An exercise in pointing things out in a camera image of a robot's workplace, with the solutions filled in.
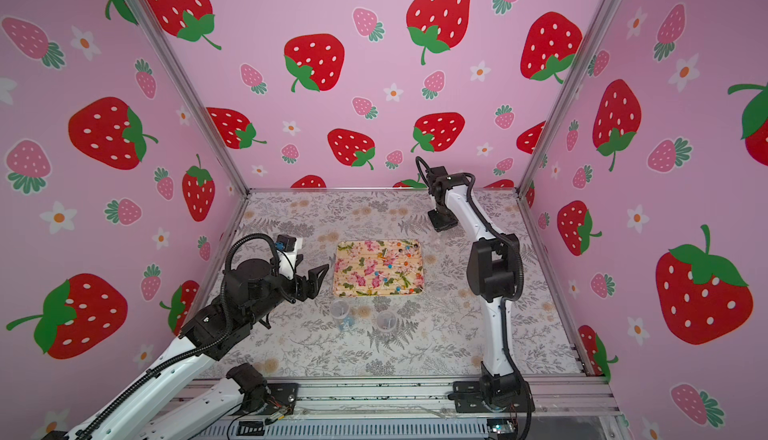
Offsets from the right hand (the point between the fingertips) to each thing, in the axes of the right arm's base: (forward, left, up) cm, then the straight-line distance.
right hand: (443, 225), depth 96 cm
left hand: (-25, +33, +14) cm, 44 cm away
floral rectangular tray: (-11, +29, -10) cm, 33 cm away
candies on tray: (-10, +14, -11) cm, 20 cm away
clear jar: (-29, +17, -12) cm, 35 cm away
